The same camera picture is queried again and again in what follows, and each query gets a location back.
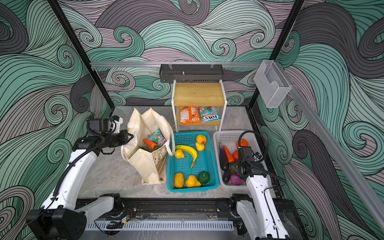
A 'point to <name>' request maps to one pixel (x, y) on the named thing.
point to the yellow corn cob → (179, 180)
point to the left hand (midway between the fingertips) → (133, 135)
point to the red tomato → (235, 155)
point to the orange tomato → (243, 143)
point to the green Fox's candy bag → (209, 113)
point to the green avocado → (203, 177)
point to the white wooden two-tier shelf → (202, 94)
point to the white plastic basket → (229, 139)
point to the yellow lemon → (200, 147)
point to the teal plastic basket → (203, 162)
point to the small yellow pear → (179, 154)
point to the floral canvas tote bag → (151, 166)
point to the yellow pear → (191, 181)
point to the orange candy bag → (189, 114)
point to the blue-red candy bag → (156, 137)
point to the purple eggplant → (223, 157)
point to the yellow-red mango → (201, 139)
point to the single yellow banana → (182, 147)
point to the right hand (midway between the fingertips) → (240, 168)
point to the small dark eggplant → (225, 177)
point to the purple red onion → (235, 179)
